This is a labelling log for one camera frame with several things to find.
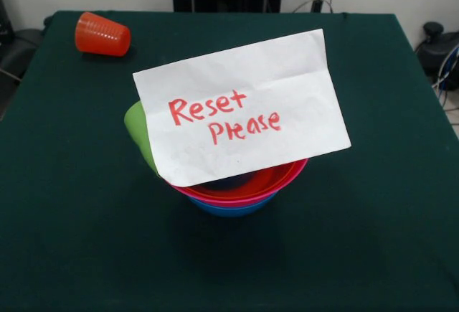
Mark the red bowl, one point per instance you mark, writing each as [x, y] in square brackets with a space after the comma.
[267, 182]

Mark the pink bowl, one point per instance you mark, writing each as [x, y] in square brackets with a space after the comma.
[222, 202]

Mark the white paper reset sign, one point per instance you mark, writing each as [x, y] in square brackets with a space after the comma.
[251, 75]

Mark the blue bowl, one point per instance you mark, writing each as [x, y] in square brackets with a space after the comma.
[229, 212]

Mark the green cup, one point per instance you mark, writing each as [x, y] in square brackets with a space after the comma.
[138, 129]

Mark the dark green tablecloth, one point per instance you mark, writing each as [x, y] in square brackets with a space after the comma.
[71, 183]

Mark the orange ribbed cup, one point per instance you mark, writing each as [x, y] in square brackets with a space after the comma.
[102, 36]

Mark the black chair base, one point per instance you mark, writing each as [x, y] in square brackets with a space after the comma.
[18, 46]
[435, 50]

